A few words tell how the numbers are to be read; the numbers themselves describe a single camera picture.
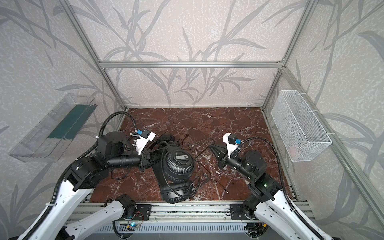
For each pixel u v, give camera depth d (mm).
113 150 445
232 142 522
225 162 540
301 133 620
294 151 728
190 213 752
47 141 639
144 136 521
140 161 517
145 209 747
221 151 566
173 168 402
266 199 477
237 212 723
